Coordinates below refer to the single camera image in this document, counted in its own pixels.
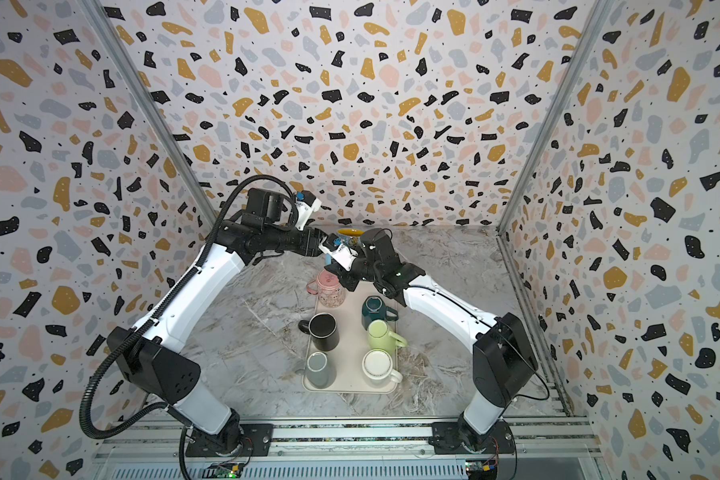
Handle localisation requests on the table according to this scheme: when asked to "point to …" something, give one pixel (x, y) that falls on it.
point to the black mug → (323, 329)
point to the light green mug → (381, 337)
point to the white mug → (377, 367)
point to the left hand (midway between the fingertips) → (330, 236)
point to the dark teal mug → (374, 308)
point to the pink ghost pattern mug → (328, 288)
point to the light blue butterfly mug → (348, 240)
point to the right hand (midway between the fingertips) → (322, 258)
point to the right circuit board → (478, 470)
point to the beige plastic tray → (351, 347)
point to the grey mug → (320, 371)
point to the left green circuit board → (223, 470)
